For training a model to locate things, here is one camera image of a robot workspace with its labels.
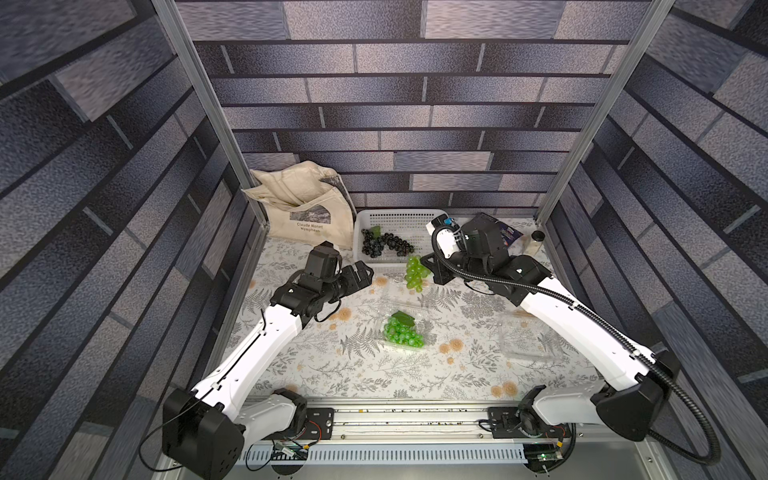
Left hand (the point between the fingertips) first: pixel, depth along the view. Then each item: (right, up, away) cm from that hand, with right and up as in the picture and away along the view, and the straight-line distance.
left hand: (364, 275), depth 78 cm
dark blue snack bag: (+52, +12, +32) cm, 62 cm away
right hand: (+15, +5, -5) cm, 17 cm away
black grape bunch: (+2, +9, +23) cm, 25 cm away
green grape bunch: (+10, -16, +7) cm, 21 cm away
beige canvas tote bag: (-20, +22, +15) cm, 33 cm away
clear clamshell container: (+18, -16, +14) cm, 28 cm away
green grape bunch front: (+13, +1, -4) cm, 14 cm away
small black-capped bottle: (+58, +9, +25) cm, 64 cm away
